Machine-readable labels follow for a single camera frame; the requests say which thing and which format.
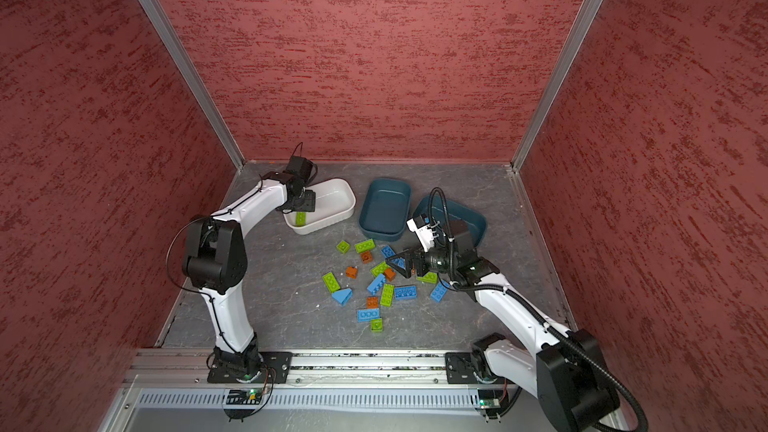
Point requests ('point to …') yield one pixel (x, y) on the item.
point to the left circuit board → (244, 396)
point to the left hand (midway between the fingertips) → (298, 208)
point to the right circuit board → (489, 398)
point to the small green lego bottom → (376, 325)
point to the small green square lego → (343, 246)
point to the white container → (335, 200)
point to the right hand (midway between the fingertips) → (394, 262)
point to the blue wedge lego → (343, 296)
